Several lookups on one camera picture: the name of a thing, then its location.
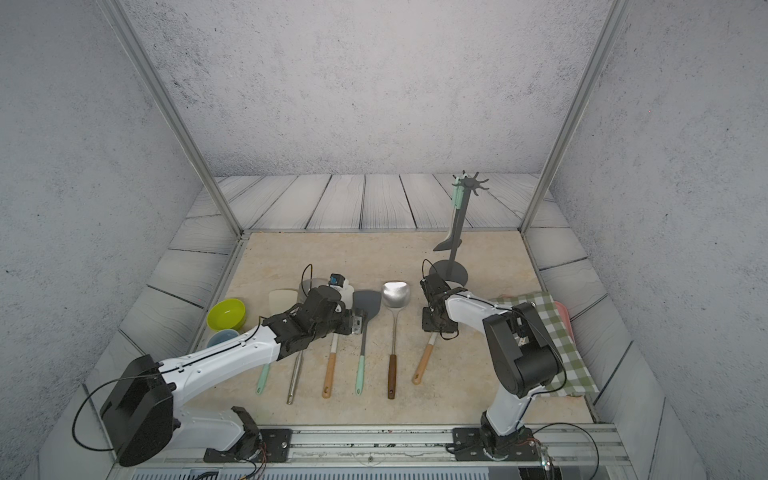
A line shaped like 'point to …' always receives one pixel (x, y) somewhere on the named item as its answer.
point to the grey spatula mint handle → (366, 301)
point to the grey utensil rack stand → (453, 269)
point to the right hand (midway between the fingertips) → (436, 324)
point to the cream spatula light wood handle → (328, 384)
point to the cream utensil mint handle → (457, 206)
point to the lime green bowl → (227, 314)
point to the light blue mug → (222, 336)
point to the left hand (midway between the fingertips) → (359, 313)
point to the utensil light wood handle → (425, 357)
